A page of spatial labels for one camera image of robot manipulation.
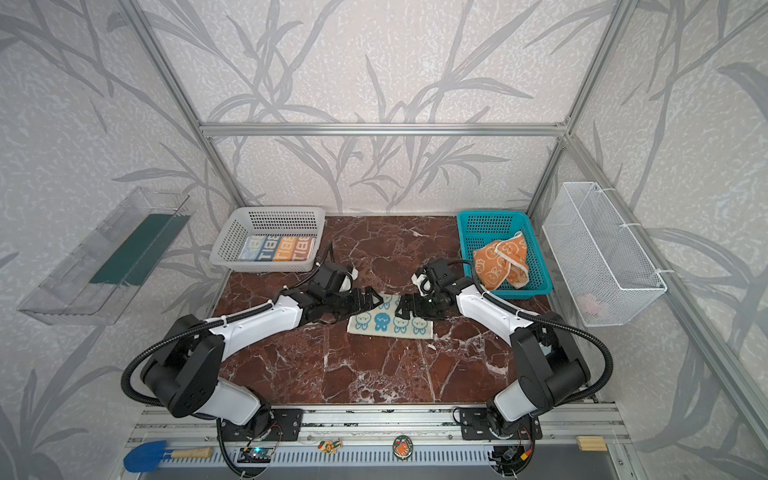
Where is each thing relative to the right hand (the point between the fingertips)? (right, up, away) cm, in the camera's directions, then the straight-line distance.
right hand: (408, 304), depth 87 cm
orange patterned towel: (+33, +12, +15) cm, 38 cm away
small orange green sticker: (-19, -31, -16) cm, 40 cm away
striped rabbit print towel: (-47, +16, +21) cm, 54 cm away
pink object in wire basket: (+44, +3, -14) cm, 47 cm away
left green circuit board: (-37, -33, -16) cm, 52 cm away
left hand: (-9, +3, -1) cm, 10 cm away
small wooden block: (+44, -30, -16) cm, 56 cm away
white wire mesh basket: (+40, +11, -27) cm, 50 cm away
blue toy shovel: (-62, -32, -17) cm, 72 cm away
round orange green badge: (-2, -31, -16) cm, 35 cm away
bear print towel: (-8, -6, +4) cm, 11 cm away
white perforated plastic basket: (-64, +24, +21) cm, 72 cm away
